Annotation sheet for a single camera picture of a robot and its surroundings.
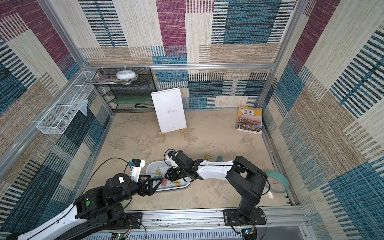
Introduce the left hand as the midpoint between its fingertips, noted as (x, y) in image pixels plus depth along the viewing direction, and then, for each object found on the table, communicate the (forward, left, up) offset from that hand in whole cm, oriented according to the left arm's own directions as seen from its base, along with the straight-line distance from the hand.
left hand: (157, 178), depth 69 cm
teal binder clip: (+19, -33, -18) cm, 42 cm away
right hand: (+6, -1, -12) cm, 14 cm away
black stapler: (+55, +21, -5) cm, 59 cm away
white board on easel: (+42, -2, +4) cm, 42 cm away
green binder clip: (-2, -2, +4) cm, 5 cm away
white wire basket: (+21, +47, +16) cm, 54 cm away
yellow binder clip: (+8, +3, -12) cm, 15 cm away
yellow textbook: (+49, -58, -15) cm, 77 cm away
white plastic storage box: (+13, +1, -16) cm, 20 cm away
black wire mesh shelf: (+64, +30, +2) cm, 70 cm away
